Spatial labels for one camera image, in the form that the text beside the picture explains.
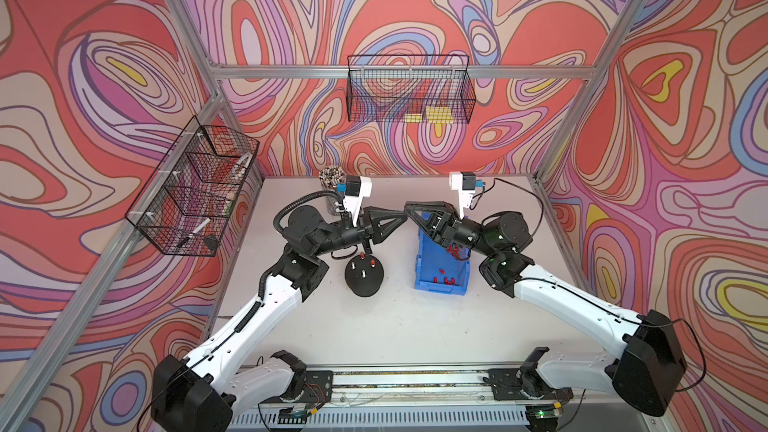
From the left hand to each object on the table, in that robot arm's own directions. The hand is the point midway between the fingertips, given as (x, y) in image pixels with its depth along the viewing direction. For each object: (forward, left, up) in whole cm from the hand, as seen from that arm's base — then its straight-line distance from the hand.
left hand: (407, 224), depth 58 cm
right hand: (+1, +1, 0) cm, 2 cm away
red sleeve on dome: (+7, +8, -27) cm, 29 cm away
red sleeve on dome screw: (+9, +11, -27) cm, 31 cm away
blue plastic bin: (+11, -13, -37) cm, 41 cm away
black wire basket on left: (+17, +58, -13) cm, 61 cm away
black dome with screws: (+3, +10, -28) cm, 30 cm away
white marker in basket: (+8, +51, -13) cm, 54 cm away
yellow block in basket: (+46, -12, -4) cm, 47 cm away
